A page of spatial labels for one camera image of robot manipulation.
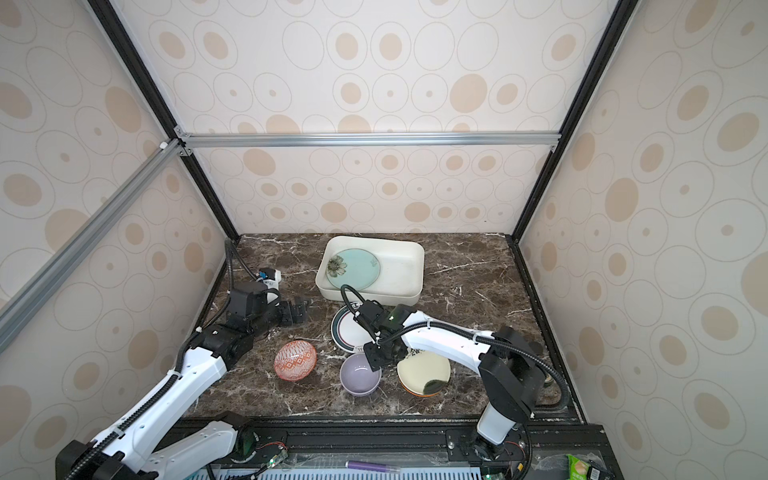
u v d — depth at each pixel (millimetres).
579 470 690
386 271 1077
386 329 590
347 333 924
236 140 889
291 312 700
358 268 1096
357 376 839
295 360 872
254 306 596
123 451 391
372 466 709
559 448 741
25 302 520
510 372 440
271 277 695
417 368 823
